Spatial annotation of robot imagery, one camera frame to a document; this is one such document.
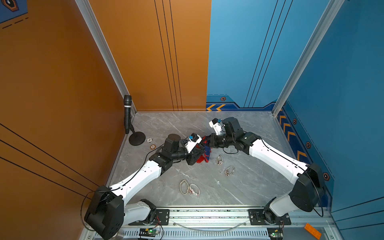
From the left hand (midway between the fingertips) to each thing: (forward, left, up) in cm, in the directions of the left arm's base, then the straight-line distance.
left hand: (203, 149), depth 77 cm
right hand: (+2, 0, +3) cm, 4 cm away
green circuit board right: (-34, -35, -21) cm, 53 cm away
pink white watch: (-16, +6, -16) cm, 24 cm away
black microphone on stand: (+19, +46, -18) cm, 52 cm away
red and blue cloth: (+1, -1, +5) cm, 5 cm away
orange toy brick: (-33, -52, -18) cm, 64 cm away
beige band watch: (-13, +13, -18) cm, 26 cm away
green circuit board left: (-34, +26, -20) cm, 47 cm away
